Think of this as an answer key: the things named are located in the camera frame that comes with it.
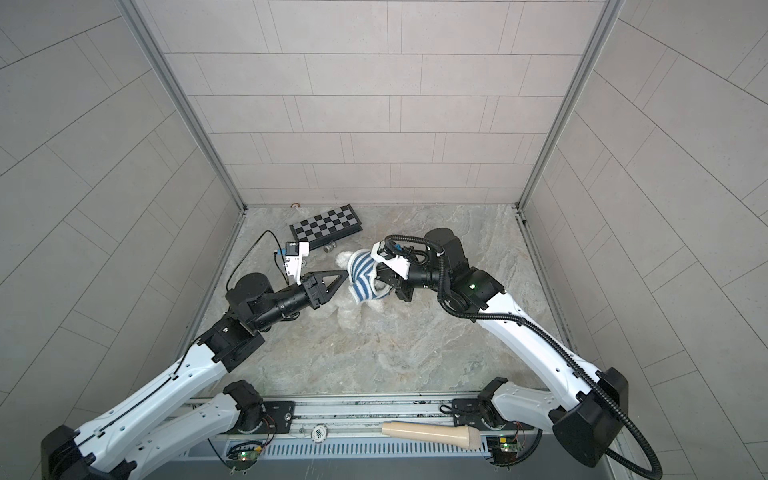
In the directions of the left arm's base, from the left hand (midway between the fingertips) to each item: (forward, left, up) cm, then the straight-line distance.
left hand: (352, 279), depth 63 cm
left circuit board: (-30, +24, -26) cm, 46 cm away
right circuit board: (-28, -34, -29) cm, 53 cm away
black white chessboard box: (+35, +16, -26) cm, 46 cm away
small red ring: (+52, +33, -31) cm, 69 cm away
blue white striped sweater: (+1, -2, +3) cm, 4 cm away
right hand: (+2, -4, -1) cm, 5 cm away
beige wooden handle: (-26, -23, -24) cm, 42 cm away
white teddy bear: (+4, -1, -29) cm, 29 cm away
